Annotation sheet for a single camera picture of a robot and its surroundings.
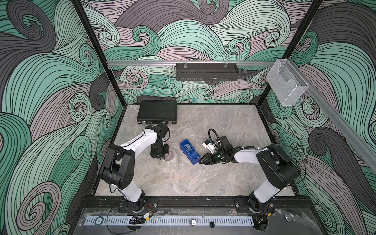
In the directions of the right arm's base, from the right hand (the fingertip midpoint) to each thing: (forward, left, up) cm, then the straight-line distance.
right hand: (200, 163), depth 87 cm
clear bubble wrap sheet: (+1, +13, 0) cm, 13 cm away
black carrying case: (+41, +31, +2) cm, 52 cm away
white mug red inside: (+1, +18, +7) cm, 19 cm away
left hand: (+2, +22, +5) cm, 22 cm away
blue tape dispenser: (+5, +6, +4) cm, 9 cm away
